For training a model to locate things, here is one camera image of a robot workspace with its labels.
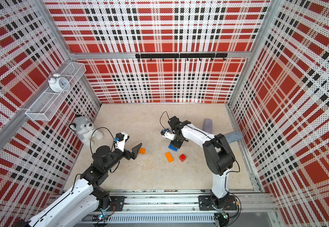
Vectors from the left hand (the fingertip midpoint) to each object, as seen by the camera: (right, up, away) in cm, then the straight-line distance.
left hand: (137, 140), depth 78 cm
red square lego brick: (+26, -13, +10) cm, 31 cm away
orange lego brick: (+18, -13, +12) cm, 25 cm away
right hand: (+24, -4, +14) cm, 29 cm away
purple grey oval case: (+47, +7, +27) cm, 54 cm away
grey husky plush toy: (-35, +5, +9) cm, 36 cm away
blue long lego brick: (+19, -7, +17) cm, 26 cm away
